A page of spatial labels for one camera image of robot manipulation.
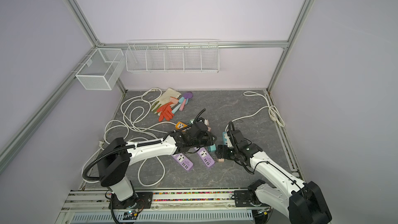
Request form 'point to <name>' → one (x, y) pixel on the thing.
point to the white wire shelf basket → (173, 55)
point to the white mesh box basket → (102, 70)
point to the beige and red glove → (162, 107)
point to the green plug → (190, 122)
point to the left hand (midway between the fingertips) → (217, 141)
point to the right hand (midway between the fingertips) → (222, 153)
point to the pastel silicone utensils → (183, 100)
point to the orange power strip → (180, 125)
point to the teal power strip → (224, 138)
